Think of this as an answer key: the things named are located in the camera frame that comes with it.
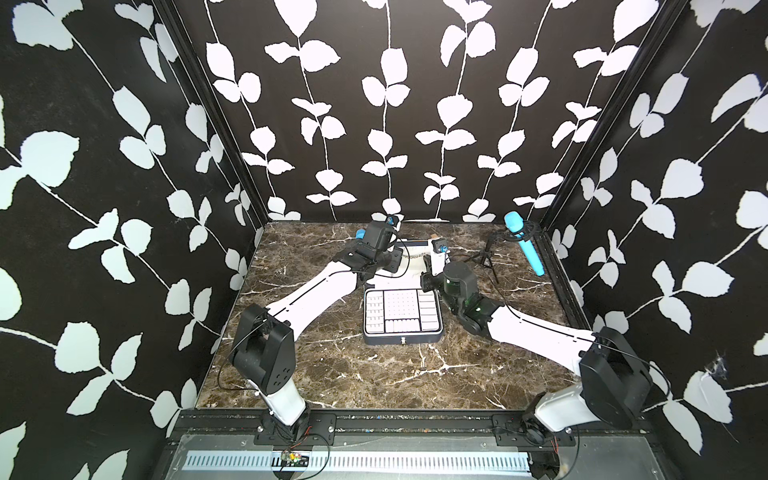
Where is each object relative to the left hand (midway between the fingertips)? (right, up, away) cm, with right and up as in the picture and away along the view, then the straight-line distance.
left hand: (395, 245), depth 86 cm
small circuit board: (-25, -52, -15) cm, 60 cm away
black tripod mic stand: (+38, +3, -1) cm, 38 cm away
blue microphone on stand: (+35, +6, 0) cm, 36 cm away
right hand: (+8, -2, -4) cm, 9 cm away
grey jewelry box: (+2, -21, +2) cm, 22 cm away
